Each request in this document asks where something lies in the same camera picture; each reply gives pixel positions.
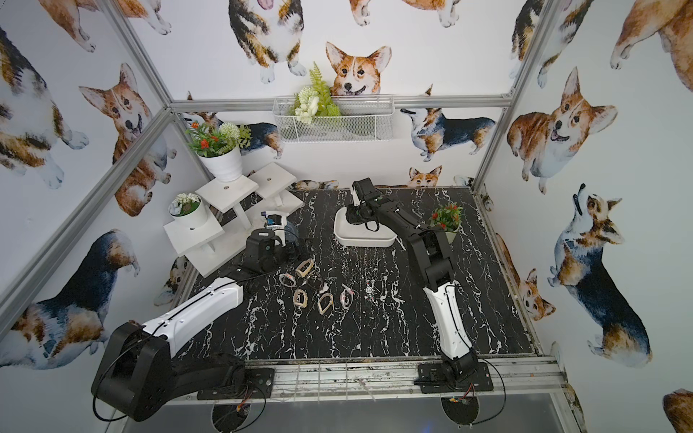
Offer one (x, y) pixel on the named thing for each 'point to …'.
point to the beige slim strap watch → (328, 307)
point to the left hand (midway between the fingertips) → (302, 234)
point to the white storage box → (351, 234)
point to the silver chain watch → (369, 293)
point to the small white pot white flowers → (188, 210)
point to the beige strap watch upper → (300, 267)
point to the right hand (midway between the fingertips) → (346, 212)
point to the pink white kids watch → (346, 298)
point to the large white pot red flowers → (217, 149)
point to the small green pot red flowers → (448, 217)
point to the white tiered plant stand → (212, 251)
